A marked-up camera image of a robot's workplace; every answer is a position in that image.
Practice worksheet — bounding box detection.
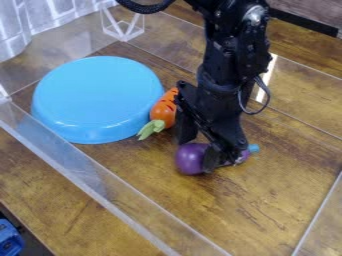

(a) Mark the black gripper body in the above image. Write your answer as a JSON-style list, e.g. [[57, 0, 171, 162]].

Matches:
[[175, 67, 249, 167]]

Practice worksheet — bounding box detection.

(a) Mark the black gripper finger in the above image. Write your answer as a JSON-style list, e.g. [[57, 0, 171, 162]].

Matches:
[[175, 111, 198, 145], [202, 147, 221, 173]]

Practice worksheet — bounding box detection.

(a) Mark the purple toy eggplant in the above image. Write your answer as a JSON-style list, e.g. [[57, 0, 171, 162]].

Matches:
[[175, 143, 260, 175]]

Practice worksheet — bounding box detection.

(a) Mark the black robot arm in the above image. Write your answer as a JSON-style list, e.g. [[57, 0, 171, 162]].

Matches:
[[175, 0, 273, 175]]

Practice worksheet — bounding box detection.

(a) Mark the blue round tray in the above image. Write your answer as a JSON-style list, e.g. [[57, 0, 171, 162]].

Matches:
[[31, 56, 163, 144]]

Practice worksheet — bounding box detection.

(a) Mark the orange toy carrot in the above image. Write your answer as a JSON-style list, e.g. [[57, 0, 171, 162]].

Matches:
[[137, 87, 178, 140]]

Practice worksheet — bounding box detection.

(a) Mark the white brick pattern curtain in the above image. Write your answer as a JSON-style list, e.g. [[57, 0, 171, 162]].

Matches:
[[0, 0, 118, 62]]

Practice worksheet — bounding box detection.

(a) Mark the blue object at corner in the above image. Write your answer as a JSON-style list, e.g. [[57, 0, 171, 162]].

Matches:
[[0, 219, 24, 256]]

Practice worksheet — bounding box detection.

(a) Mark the clear acrylic enclosure wall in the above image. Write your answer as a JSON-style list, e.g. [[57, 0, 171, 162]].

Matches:
[[0, 0, 342, 256]]

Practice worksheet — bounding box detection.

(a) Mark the clear acrylic corner bracket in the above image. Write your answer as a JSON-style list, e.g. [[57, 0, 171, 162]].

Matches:
[[101, 5, 145, 42]]

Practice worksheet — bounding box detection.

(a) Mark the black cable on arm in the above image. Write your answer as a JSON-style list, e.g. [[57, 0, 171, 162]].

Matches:
[[114, 0, 178, 15]]

